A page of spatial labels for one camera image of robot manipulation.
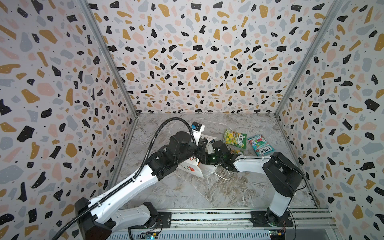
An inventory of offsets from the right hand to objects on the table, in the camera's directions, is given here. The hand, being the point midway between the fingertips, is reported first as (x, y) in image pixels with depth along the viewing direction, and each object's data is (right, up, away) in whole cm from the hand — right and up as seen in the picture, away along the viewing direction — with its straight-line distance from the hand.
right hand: (194, 156), depth 85 cm
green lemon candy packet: (+29, +8, +19) cm, 36 cm away
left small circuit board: (-19, -34, -15) cm, 42 cm away
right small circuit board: (+41, -35, -13) cm, 56 cm away
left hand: (+8, +11, -19) cm, 24 cm away
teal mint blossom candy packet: (+44, +4, +15) cm, 47 cm away
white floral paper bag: (0, -2, -12) cm, 12 cm away
